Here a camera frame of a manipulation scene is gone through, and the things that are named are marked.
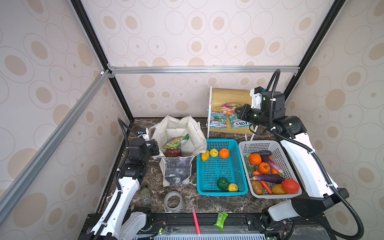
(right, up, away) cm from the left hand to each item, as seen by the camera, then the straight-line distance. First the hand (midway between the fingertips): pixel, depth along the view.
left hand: (157, 137), depth 77 cm
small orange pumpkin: (+61, -18, +10) cm, 64 cm away
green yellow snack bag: (+7, -4, +15) cm, 17 cm away
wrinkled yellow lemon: (+26, -12, +16) cm, 33 cm away
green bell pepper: (+35, -25, +4) cm, 43 cm away
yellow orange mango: (+64, -28, +2) cm, 69 cm away
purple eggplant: (+60, -23, +5) cm, 65 cm away
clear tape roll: (+8, -35, +4) cm, 36 cm away
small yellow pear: (+32, -10, +17) cm, 37 cm away
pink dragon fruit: (+8, -10, +13) cm, 18 cm away
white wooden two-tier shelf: (+33, +24, +10) cm, 42 cm away
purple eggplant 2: (+64, -13, +17) cm, 68 cm away
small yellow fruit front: (+40, -27, +3) cm, 48 cm away
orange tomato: (+56, -13, +13) cm, 59 cm away
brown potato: (+53, -27, +3) cm, 60 cm away
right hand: (+38, +13, -10) cm, 41 cm away
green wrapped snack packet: (+32, -40, -4) cm, 52 cm away
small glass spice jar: (-7, -31, +2) cm, 32 cm away
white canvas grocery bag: (+10, -17, 0) cm, 20 cm away
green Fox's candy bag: (+45, +9, +15) cm, 48 cm away
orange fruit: (+38, -11, +17) cm, 43 cm away
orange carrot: (+60, -28, +7) cm, 66 cm away
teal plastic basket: (+35, -20, +15) cm, 43 cm away
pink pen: (+20, -42, -4) cm, 47 cm away
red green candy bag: (+34, +11, +17) cm, 40 cm away
